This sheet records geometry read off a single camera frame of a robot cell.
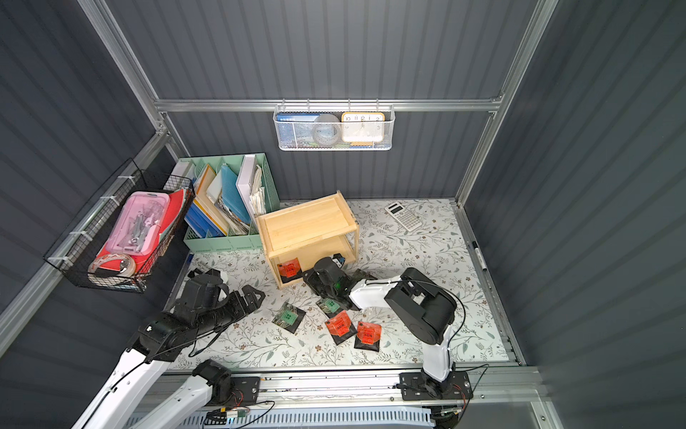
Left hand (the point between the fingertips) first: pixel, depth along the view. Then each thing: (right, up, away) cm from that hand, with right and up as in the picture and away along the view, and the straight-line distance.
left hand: (251, 301), depth 71 cm
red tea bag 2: (+24, -12, +13) cm, 30 cm away
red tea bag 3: (+32, -14, +11) cm, 37 cm away
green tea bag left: (+7, -9, +15) cm, 19 cm away
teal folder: (-15, +31, +23) cm, 42 cm away
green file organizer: (-14, +14, +30) cm, 36 cm away
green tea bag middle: (+20, -7, +18) cm, 27 cm away
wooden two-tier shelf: (+16, +19, +14) cm, 29 cm away
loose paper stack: (-4, +30, +17) cm, 35 cm away
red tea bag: (+5, +4, +25) cm, 26 cm away
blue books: (-28, +21, +25) cm, 43 cm away
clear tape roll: (-29, +9, -6) cm, 30 cm away
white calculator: (+50, +25, +44) cm, 71 cm away
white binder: (-11, +38, +23) cm, 46 cm away
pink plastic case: (-32, +20, +1) cm, 37 cm away
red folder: (-34, +10, -4) cm, 36 cm away
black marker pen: (+79, +8, +36) cm, 87 cm away
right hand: (+12, +5, +18) cm, 22 cm away
